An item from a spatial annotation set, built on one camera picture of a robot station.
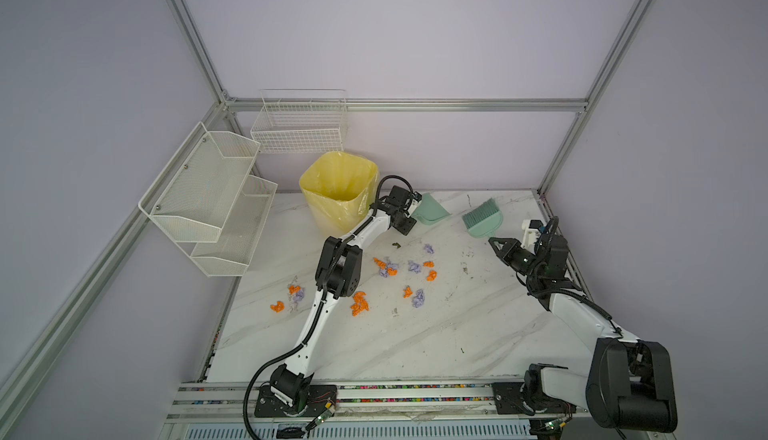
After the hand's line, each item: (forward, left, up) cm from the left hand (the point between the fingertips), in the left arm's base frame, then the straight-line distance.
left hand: (404, 221), depth 109 cm
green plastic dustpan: (+8, -10, -2) cm, 13 cm away
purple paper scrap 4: (-30, +33, -1) cm, 45 cm away
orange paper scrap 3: (-18, +7, -1) cm, 20 cm away
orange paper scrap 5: (-28, -1, -2) cm, 28 cm away
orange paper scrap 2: (-32, +14, -1) cm, 35 cm away
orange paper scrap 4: (-22, -9, -1) cm, 24 cm away
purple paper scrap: (-19, -3, -1) cm, 19 cm away
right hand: (-20, -24, +16) cm, 35 cm away
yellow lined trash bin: (+8, +24, +8) cm, 27 cm away
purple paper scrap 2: (-31, -4, -1) cm, 31 cm away
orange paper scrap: (-33, +39, -1) cm, 51 cm away
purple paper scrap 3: (-11, -9, -2) cm, 14 cm away
